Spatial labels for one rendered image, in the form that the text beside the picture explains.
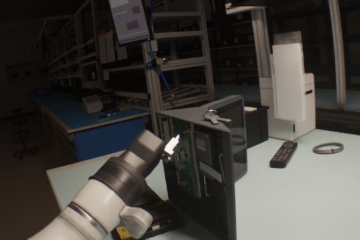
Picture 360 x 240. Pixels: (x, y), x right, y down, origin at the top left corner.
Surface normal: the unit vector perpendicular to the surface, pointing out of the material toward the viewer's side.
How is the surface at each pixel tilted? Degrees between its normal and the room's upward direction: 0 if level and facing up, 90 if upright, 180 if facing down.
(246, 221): 0
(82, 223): 52
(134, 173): 62
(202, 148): 90
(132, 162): 40
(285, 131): 90
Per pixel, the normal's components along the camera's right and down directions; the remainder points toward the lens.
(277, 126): -0.83, 0.19
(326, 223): -0.12, -0.98
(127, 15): -0.49, 0.39
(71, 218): -0.01, -0.76
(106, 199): 0.46, -0.47
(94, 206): 0.20, -0.52
